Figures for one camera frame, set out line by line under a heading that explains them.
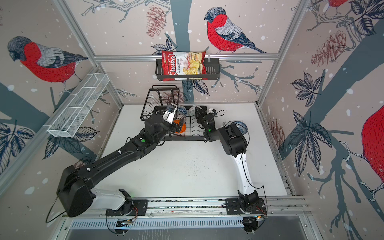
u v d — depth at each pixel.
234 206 0.73
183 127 0.71
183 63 0.88
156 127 0.56
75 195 0.39
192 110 1.01
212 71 0.95
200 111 0.95
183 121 0.71
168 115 0.64
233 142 0.62
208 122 0.83
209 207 0.75
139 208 0.73
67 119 0.72
